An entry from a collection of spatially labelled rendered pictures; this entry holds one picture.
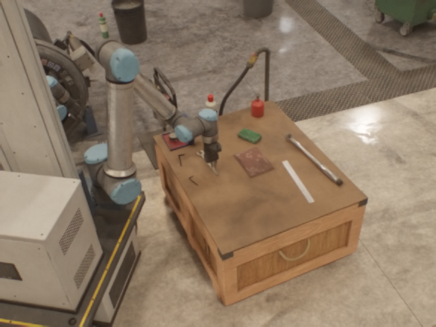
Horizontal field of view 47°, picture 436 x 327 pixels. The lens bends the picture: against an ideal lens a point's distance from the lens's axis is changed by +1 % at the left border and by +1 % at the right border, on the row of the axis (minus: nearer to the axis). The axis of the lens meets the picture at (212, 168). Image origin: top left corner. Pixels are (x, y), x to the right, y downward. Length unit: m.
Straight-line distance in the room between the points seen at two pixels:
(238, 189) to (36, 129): 1.03
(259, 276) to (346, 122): 1.65
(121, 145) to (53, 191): 0.34
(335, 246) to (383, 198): 0.64
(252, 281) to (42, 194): 1.13
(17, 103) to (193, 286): 1.31
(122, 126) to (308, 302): 1.33
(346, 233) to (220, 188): 0.72
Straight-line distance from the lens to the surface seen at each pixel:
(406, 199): 3.31
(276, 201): 2.50
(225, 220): 2.41
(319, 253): 2.73
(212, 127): 2.46
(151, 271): 2.85
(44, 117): 2.18
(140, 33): 4.95
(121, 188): 2.26
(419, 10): 4.94
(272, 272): 2.62
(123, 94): 2.06
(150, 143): 3.65
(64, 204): 2.11
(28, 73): 2.07
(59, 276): 2.19
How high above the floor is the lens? 2.26
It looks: 42 degrees down
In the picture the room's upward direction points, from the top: 4 degrees counter-clockwise
